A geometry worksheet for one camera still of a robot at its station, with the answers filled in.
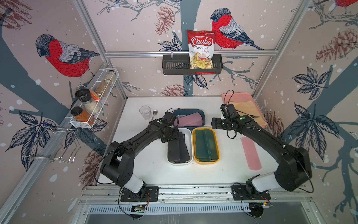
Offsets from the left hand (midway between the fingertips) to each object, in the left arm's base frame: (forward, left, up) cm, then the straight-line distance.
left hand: (178, 135), depth 87 cm
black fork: (+22, -58, -9) cm, 62 cm away
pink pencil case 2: (-10, -46, -7) cm, 48 cm away
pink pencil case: (+15, -10, -5) cm, 19 cm away
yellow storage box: (+5, -27, -7) cm, 29 cm away
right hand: (+6, -25, +5) cm, 26 cm away
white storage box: (+4, -7, -5) cm, 9 cm away
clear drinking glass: (+24, +27, -6) cm, 36 cm away
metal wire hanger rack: (-18, +48, +26) cm, 58 cm away
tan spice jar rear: (+28, +43, +25) cm, 57 cm away
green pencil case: (-4, -22, -4) cm, 23 cm away
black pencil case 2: (-10, +2, -1) cm, 10 cm away
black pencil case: (-11, -4, -5) cm, 13 cm away
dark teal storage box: (+23, -6, -6) cm, 25 cm away
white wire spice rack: (+13, +43, +25) cm, 52 cm away
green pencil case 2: (-9, -15, -6) cm, 18 cm away
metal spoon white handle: (+25, +20, -9) cm, 33 cm away
